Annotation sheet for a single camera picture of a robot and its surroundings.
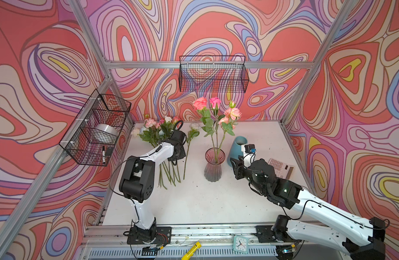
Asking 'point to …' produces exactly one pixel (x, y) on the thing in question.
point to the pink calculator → (282, 170)
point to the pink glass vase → (214, 157)
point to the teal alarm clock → (240, 244)
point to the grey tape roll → (105, 130)
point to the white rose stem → (193, 132)
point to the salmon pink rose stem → (161, 174)
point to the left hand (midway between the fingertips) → (181, 156)
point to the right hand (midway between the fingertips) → (234, 162)
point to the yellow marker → (191, 251)
